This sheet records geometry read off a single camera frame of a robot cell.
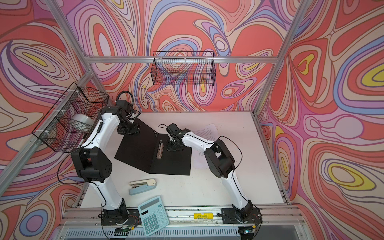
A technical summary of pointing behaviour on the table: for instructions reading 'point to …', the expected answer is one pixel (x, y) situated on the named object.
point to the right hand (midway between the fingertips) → (170, 152)
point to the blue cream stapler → (141, 186)
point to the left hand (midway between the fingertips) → (135, 131)
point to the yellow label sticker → (203, 215)
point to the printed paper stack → (210, 133)
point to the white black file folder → (148, 149)
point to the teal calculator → (153, 215)
